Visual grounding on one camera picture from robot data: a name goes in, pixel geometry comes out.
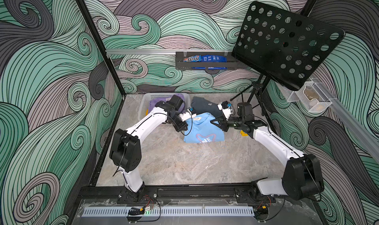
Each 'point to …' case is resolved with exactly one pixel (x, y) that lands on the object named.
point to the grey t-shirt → (201, 105)
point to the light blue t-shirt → (200, 129)
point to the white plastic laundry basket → (146, 98)
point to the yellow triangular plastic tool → (243, 134)
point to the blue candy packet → (206, 58)
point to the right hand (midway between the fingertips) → (214, 120)
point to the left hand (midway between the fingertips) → (186, 125)
